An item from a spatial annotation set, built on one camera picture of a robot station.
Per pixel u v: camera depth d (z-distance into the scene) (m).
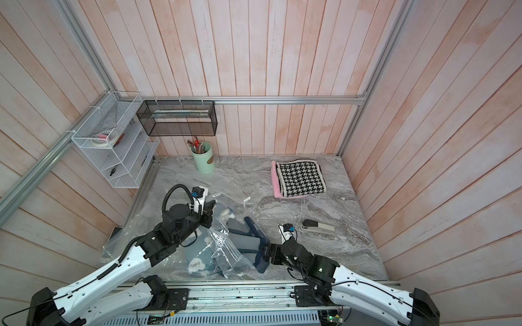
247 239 0.80
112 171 0.88
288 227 0.72
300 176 1.01
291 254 0.58
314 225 0.89
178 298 0.73
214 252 0.72
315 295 0.65
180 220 0.54
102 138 0.73
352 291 0.51
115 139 0.75
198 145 0.98
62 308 0.40
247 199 0.80
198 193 0.62
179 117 1.03
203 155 1.02
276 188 1.01
